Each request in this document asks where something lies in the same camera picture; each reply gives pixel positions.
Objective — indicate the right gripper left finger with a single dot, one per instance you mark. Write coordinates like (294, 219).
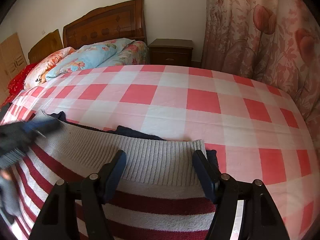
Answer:
(57, 218)

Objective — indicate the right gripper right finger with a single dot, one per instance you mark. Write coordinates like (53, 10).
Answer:
(259, 216)

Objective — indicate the red white striped sweater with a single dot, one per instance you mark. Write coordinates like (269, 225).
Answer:
(153, 194)

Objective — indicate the red floral blanket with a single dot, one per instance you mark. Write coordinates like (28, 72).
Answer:
(17, 83)

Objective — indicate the orange floral pillow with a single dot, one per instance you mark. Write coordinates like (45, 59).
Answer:
(36, 75)

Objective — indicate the light wooden cabinet door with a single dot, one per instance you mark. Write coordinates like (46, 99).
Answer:
(12, 61)

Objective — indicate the pink checkered bed sheet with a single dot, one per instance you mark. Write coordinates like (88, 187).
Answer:
(257, 131)

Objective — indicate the small wooden headboard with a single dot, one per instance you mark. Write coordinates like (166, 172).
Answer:
(46, 46)

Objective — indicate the light blue floral pillow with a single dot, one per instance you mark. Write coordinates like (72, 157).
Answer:
(87, 57)

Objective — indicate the floral quilt under pillow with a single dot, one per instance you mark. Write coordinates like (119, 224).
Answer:
(129, 52)

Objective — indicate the large wooden headboard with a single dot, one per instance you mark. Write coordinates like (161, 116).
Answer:
(121, 20)

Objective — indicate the dark wooden nightstand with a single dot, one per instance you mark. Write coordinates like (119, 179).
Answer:
(174, 52)

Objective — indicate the pink floral curtain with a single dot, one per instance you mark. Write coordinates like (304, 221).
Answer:
(271, 41)

